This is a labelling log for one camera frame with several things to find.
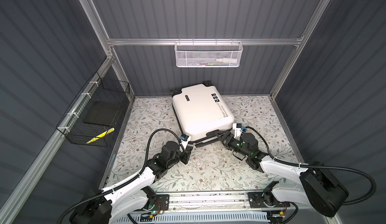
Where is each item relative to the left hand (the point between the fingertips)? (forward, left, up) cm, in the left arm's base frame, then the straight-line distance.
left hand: (192, 148), depth 81 cm
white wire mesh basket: (+67, -15, +18) cm, 71 cm away
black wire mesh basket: (+11, +48, +18) cm, 52 cm away
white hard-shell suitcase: (+20, -5, +9) cm, 23 cm away
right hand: (+4, -14, +5) cm, 15 cm away
